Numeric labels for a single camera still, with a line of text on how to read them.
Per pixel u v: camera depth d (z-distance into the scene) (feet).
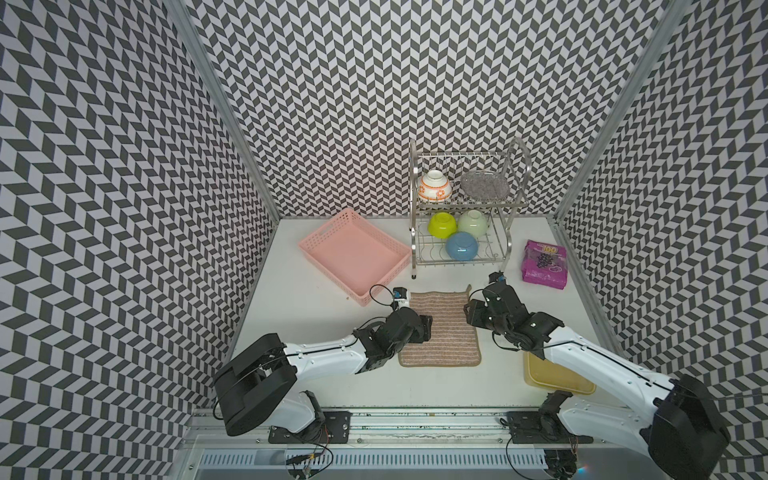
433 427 2.46
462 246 3.27
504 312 2.02
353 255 3.35
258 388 1.37
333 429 2.38
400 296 2.45
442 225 3.54
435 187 2.72
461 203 2.74
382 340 2.09
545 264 3.24
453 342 2.84
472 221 3.45
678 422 1.27
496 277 2.42
